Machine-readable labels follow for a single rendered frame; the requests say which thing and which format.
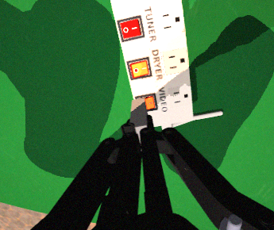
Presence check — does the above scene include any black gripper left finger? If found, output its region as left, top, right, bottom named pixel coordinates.
left=30, top=99, right=141, bottom=230

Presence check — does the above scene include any white power strip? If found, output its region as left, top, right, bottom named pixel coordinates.
left=110, top=0, right=223, bottom=130

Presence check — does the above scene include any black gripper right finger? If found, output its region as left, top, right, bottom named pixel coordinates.
left=137, top=98, right=274, bottom=230

